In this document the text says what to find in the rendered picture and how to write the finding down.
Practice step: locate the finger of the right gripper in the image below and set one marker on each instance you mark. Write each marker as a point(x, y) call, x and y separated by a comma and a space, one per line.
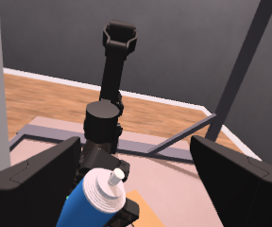
point(113, 219)

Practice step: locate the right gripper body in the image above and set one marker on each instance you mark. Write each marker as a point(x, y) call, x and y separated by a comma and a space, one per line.
point(131, 207)

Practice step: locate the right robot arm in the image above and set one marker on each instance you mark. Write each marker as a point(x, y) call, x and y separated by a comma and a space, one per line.
point(102, 116)

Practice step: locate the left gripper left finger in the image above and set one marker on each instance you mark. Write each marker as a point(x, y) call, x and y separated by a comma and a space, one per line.
point(33, 192)

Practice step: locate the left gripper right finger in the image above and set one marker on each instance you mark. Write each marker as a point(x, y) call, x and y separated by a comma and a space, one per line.
point(239, 186)

